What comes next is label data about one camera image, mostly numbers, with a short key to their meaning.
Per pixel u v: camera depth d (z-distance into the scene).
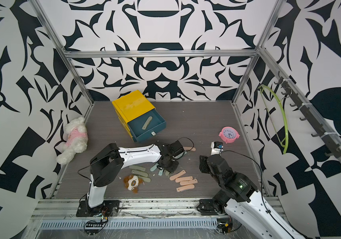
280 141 0.71
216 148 0.63
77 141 0.84
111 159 0.54
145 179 0.83
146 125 0.87
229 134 0.99
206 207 0.74
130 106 0.81
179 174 0.85
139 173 0.85
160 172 0.85
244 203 0.46
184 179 0.83
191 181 0.83
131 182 0.79
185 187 0.81
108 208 0.73
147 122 0.89
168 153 0.66
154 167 0.87
